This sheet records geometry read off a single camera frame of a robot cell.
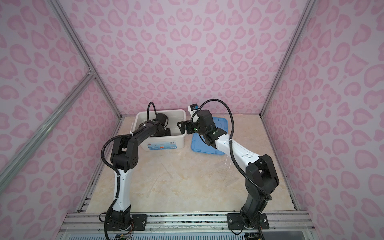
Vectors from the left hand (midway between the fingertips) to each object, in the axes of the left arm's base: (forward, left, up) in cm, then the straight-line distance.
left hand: (169, 134), depth 105 cm
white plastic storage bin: (-11, -6, +7) cm, 14 cm away
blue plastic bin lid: (-6, -20, -2) cm, 21 cm away
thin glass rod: (-24, 0, -3) cm, 24 cm away
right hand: (-8, -13, +24) cm, 28 cm away
